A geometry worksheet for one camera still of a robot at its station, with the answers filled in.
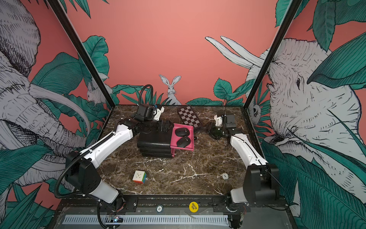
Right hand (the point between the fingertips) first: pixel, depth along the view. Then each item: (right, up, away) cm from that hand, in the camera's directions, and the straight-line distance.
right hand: (203, 127), depth 84 cm
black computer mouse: (-13, -3, +4) cm, 14 cm away
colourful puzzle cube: (-36, -28, -6) cm, 46 cm away
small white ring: (+13, -30, 0) cm, 32 cm away
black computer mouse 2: (-12, -9, 0) cm, 15 cm away
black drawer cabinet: (-27, -9, -6) cm, 29 cm away
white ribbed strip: (-29, -46, -14) cm, 56 cm away
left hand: (-20, +2, -3) cm, 20 cm away
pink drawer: (-17, -7, +3) cm, 19 cm away
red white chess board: (-9, +7, +26) cm, 28 cm away
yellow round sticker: (-6, -41, -11) cm, 43 cm away
